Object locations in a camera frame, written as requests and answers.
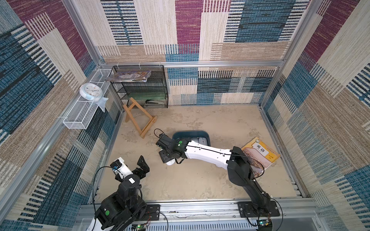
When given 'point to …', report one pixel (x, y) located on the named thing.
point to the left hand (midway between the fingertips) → (136, 160)
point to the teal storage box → (193, 135)
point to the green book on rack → (147, 95)
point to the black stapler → (152, 101)
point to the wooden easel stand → (128, 115)
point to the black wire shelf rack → (142, 86)
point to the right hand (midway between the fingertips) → (164, 154)
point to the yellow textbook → (259, 155)
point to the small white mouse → (170, 162)
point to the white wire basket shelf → (81, 114)
